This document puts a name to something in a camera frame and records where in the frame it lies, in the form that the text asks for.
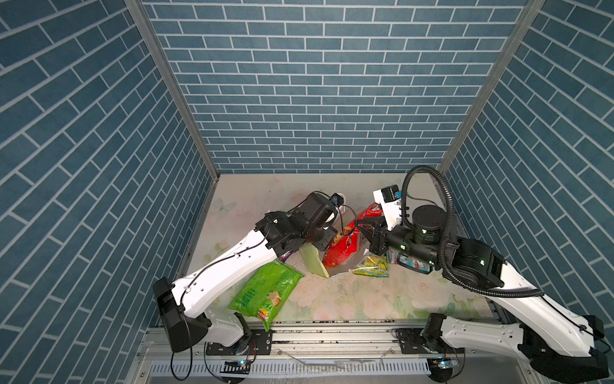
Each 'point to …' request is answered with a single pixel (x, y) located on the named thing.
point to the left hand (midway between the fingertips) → (329, 229)
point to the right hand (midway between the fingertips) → (352, 218)
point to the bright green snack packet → (262, 293)
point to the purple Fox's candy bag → (285, 256)
